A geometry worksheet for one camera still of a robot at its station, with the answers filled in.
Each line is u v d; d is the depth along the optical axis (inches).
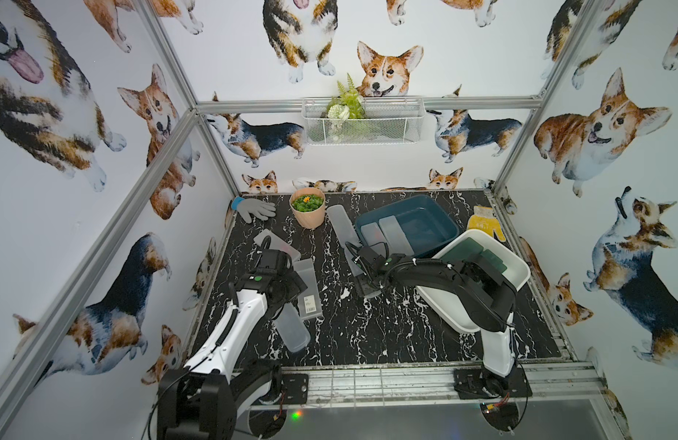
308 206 39.6
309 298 34.7
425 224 46.6
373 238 40.8
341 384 29.6
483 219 43.5
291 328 33.0
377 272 28.1
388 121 36.4
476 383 29.3
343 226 43.8
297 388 28.9
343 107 32.7
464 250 38.3
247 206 45.9
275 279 25.1
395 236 41.6
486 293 19.9
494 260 37.2
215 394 15.2
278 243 40.7
